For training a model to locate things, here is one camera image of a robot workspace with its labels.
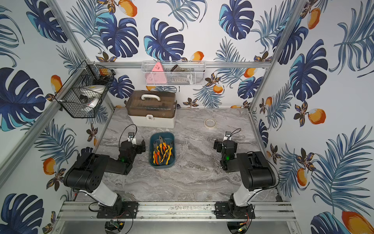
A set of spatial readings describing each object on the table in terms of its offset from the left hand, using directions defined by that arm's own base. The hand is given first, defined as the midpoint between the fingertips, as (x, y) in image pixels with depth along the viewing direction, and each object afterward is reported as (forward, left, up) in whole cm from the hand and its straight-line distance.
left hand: (135, 138), depth 94 cm
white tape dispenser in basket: (+10, +21, +26) cm, 35 cm away
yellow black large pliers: (-1, -17, -3) cm, 18 cm away
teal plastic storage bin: (+6, -20, -5) cm, 22 cm away
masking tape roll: (+22, -50, -6) cm, 55 cm away
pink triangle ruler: (+29, -12, +28) cm, 42 cm away
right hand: (+5, -59, -2) cm, 59 cm away
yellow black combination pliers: (-1, -23, -3) cm, 23 cm away
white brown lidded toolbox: (+14, -10, +14) cm, 22 cm away
